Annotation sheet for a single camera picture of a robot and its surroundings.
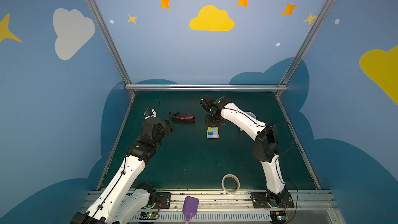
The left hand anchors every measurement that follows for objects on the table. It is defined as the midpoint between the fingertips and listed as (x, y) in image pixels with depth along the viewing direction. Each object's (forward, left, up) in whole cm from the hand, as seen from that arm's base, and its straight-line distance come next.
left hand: (168, 122), depth 78 cm
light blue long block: (+3, -23, -20) cm, 31 cm away
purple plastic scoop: (-34, -12, -21) cm, 42 cm away
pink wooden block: (+3, -26, -20) cm, 33 cm away
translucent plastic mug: (+17, -49, -14) cm, 54 cm away
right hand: (+6, -23, -10) cm, 26 cm away
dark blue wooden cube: (+5, -23, -19) cm, 30 cm away
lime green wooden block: (+5, -22, -15) cm, 28 cm away
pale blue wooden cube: (+6, -24, -14) cm, 29 cm away
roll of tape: (-23, -36, -20) cm, 48 cm away
